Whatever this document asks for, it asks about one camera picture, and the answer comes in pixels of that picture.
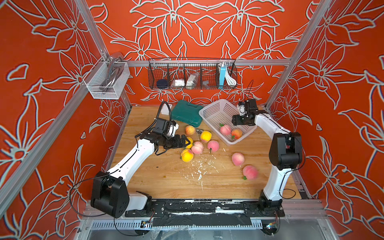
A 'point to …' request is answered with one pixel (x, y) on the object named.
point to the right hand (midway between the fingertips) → (235, 118)
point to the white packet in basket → (179, 82)
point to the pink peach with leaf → (225, 130)
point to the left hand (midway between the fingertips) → (183, 142)
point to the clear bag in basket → (192, 81)
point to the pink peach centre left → (197, 147)
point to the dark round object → (162, 83)
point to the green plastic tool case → (187, 113)
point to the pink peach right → (238, 159)
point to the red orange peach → (236, 133)
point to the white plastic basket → (219, 115)
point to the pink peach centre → (214, 145)
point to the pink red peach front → (250, 172)
